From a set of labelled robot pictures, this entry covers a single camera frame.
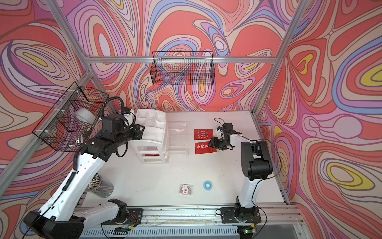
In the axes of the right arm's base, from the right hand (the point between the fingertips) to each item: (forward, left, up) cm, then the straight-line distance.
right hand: (212, 148), depth 98 cm
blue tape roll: (-24, +6, -1) cm, 24 cm away
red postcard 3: (-4, +39, +1) cm, 40 cm away
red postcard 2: (+13, +5, -1) cm, 14 cm away
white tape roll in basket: (+2, +67, +33) cm, 75 cm away
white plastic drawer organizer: (+2, +42, +2) cm, 42 cm away
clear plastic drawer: (+9, +24, -1) cm, 26 cm away
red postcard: (+1, +6, 0) cm, 6 cm away
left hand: (-4, +37, +30) cm, 48 cm away
